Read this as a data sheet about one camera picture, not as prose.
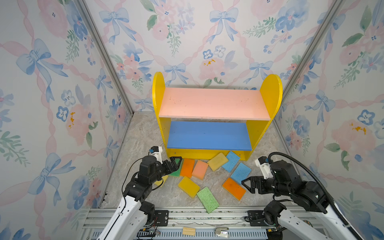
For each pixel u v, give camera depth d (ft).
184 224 2.41
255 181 1.93
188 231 2.31
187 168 2.97
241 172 2.89
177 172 2.22
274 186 1.80
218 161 2.97
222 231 2.26
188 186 2.75
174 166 2.21
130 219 1.61
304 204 1.44
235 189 2.72
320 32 2.51
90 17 2.37
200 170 2.95
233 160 3.03
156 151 2.30
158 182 2.22
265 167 2.03
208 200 2.57
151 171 1.97
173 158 2.23
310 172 1.48
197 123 3.83
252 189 1.92
